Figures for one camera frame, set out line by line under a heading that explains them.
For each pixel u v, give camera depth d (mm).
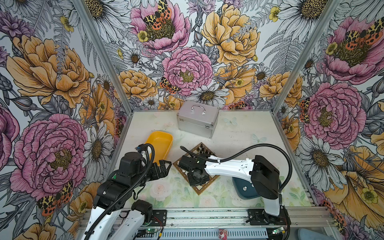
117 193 421
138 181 437
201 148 969
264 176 471
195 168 606
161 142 1017
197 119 972
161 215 745
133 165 476
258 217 739
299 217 764
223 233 661
